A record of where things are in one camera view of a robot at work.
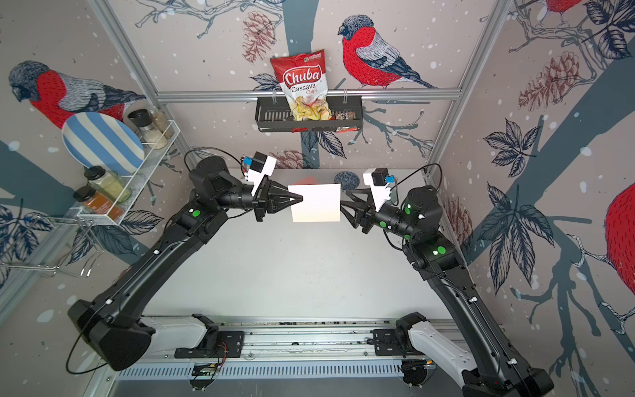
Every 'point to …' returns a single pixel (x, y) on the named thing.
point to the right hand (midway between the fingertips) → (342, 196)
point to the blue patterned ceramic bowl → (348, 180)
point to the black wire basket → (277, 114)
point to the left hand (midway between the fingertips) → (302, 196)
